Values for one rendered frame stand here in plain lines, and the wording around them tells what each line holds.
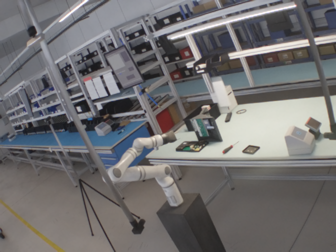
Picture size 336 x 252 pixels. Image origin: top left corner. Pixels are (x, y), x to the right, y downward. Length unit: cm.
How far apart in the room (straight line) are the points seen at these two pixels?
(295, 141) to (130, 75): 226
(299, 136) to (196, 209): 88
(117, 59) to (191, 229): 213
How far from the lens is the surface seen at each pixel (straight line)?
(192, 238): 234
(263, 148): 224
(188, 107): 701
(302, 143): 196
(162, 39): 499
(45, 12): 781
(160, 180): 222
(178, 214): 221
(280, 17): 391
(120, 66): 368
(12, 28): 741
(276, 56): 612
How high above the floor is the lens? 203
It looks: 18 degrees down
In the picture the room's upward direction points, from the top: 24 degrees counter-clockwise
